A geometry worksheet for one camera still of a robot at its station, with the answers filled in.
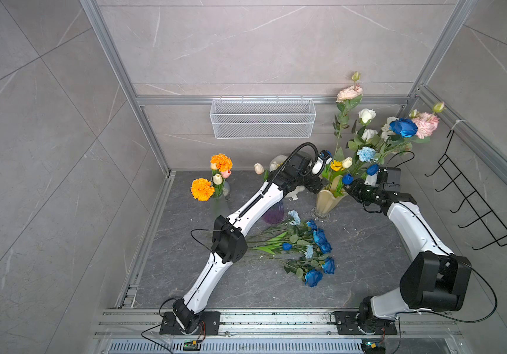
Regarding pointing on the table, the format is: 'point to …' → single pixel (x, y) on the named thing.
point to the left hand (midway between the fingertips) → (325, 172)
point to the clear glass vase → (218, 200)
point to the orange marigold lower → (201, 189)
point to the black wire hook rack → (493, 220)
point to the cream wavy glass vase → (326, 200)
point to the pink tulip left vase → (226, 174)
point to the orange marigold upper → (224, 163)
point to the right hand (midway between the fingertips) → (347, 186)
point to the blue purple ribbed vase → (274, 214)
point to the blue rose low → (329, 265)
